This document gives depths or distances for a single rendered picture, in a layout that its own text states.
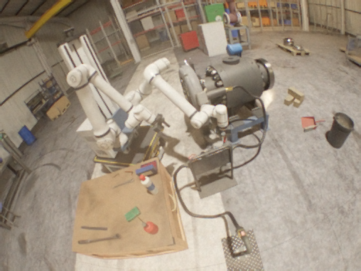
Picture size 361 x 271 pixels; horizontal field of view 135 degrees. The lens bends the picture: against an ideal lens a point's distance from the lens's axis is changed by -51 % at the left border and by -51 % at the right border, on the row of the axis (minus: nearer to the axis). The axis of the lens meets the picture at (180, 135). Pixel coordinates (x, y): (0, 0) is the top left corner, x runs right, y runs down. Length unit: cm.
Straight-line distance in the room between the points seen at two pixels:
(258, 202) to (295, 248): 61
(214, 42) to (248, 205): 497
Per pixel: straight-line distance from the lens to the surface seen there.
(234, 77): 171
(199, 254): 150
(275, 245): 154
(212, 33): 549
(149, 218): 118
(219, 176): 171
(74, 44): 171
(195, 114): 114
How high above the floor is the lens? 148
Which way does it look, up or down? 41 degrees down
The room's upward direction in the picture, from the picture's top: 21 degrees counter-clockwise
